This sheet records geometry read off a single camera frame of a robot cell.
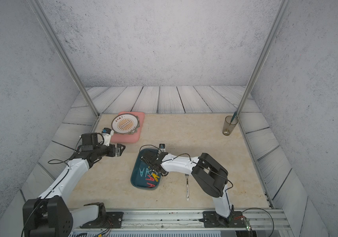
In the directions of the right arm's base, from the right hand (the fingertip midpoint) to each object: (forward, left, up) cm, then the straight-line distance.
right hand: (161, 164), depth 89 cm
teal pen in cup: (+31, -48, +8) cm, 57 cm away
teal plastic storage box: (-6, +11, -2) cm, 13 cm away
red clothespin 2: (-12, +5, -2) cm, 13 cm away
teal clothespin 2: (-3, +8, -2) cm, 9 cm away
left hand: (+6, +23, +12) cm, 27 cm away
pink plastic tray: (+22, +24, -4) cm, 33 cm away
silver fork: (-15, -15, -3) cm, 22 cm away
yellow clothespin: (-6, +3, -2) cm, 7 cm away
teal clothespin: (-4, +12, -2) cm, 12 cm away
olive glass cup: (+26, -45, 0) cm, 52 cm away
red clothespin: (-7, +6, -3) cm, 10 cm away
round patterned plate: (+34, +30, -1) cm, 46 cm away
